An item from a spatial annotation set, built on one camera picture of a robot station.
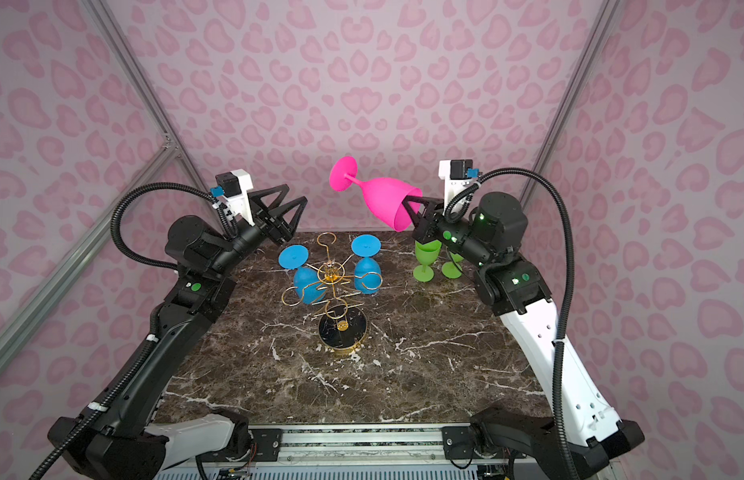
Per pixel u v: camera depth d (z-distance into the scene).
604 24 0.70
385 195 0.54
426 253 0.94
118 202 0.74
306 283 0.79
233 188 0.48
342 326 0.93
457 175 0.47
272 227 0.52
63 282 0.61
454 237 0.48
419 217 0.55
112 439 0.37
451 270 1.07
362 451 0.73
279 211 0.52
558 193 0.45
